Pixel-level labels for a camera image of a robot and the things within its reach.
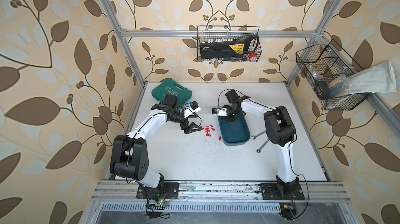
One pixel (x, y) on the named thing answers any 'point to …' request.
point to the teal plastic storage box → (234, 133)
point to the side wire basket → (327, 68)
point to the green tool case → (170, 86)
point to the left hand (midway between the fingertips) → (197, 121)
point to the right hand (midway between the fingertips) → (224, 115)
